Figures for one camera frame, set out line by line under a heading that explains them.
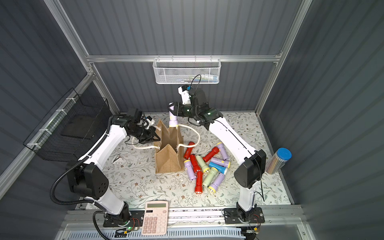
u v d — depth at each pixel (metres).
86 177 0.44
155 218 0.72
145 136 0.73
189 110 0.63
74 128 0.72
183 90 0.66
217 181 0.83
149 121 0.77
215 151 0.95
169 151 0.77
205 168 0.87
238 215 0.65
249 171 0.45
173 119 0.71
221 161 0.91
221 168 0.87
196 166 0.88
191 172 0.87
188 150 0.96
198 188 0.80
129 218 0.72
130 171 0.90
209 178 0.85
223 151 0.96
